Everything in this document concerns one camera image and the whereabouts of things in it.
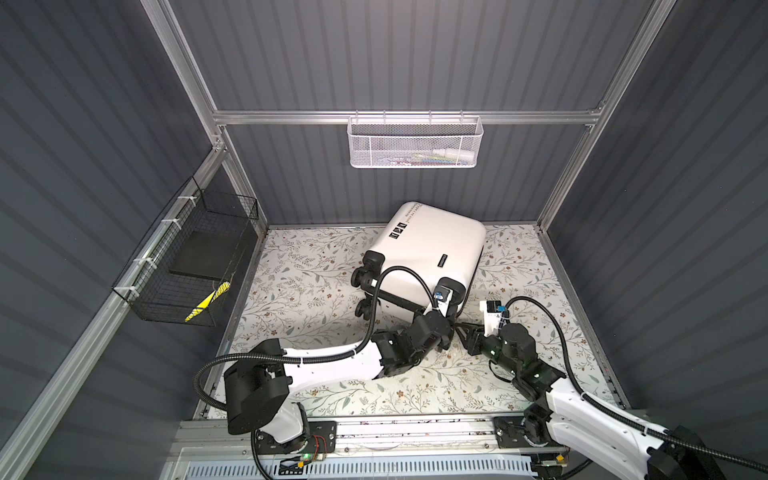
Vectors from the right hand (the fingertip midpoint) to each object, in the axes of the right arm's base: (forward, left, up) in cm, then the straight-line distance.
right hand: (461, 327), depth 82 cm
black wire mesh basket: (-2, +72, +21) cm, 75 cm away
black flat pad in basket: (+9, +64, +23) cm, 68 cm away
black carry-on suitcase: (+13, +9, +12) cm, 20 cm away
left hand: (0, +4, +8) cm, 9 cm away
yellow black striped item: (-1, +62, +17) cm, 65 cm away
